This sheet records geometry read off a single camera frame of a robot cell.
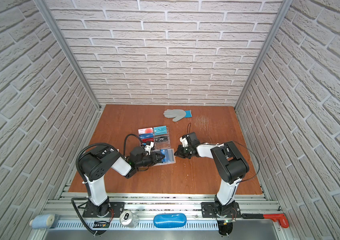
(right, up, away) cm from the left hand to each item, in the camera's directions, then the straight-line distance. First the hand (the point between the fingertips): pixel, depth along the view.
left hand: (165, 155), depth 89 cm
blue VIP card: (-13, +11, +5) cm, 18 cm away
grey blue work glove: (+8, +27, +25) cm, 38 cm away
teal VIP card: (-4, +15, +6) cm, 17 cm away
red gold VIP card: (-12, +9, +6) cm, 16 cm away
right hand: (+5, 0, +5) cm, 7 cm away
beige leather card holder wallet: (+2, 0, +3) cm, 4 cm away
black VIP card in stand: (-3, +9, +6) cm, 11 cm away
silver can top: (-13, -20, -28) cm, 37 cm away
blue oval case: (+3, -26, -20) cm, 33 cm away
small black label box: (-31, -31, -16) cm, 47 cm away
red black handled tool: (+57, -26, -18) cm, 66 cm away
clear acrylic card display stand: (-3, +5, +7) cm, 9 cm away
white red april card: (-14, +15, +5) cm, 21 cm away
